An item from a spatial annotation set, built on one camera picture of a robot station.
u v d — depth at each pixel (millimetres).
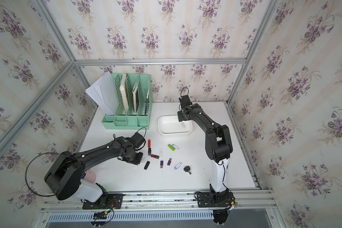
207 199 732
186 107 715
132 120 1035
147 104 1152
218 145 519
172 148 930
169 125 1047
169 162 867
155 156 884
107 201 709
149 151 911
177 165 859
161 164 860
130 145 636
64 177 423
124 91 936
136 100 1037
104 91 956
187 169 818
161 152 905
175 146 930
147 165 860
